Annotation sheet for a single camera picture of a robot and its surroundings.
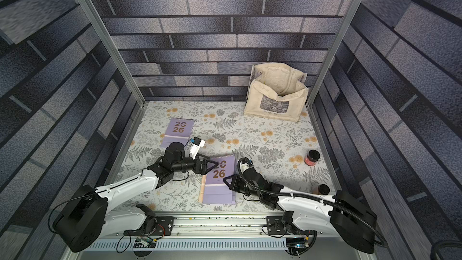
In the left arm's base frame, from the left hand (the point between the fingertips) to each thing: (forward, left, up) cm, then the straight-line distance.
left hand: (213, 161), depth 79 cm
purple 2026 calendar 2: (+25, +24, -12) cm, 37 cm away
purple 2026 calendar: (-10, -1, -9) cm, 14 cm away
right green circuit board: (-29, -35, -13) cm, 47 cm away
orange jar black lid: (-10, -48, -4) cm, 49 cm away
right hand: (-6, -4, -5) cm, 9 cm away
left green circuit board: (-29, +26, -14) cm, 42 cm away
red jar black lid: (+5, -48, -5) cm, 48 cm away
